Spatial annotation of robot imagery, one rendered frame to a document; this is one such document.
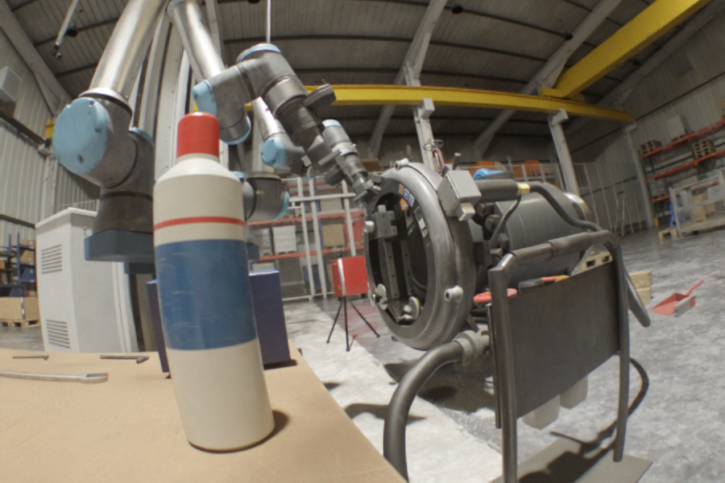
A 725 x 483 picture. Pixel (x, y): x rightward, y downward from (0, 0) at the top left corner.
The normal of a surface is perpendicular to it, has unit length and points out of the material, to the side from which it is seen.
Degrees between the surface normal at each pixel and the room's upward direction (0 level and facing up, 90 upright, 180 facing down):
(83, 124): 95
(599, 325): 90
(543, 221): 80
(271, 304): 97
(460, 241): 86
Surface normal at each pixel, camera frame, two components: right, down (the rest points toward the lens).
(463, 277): 0.33, 0.04
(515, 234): 0.31, -0.26
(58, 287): -0.24, -0.14
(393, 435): -0.15, -0.69
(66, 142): 0.17, -0.11
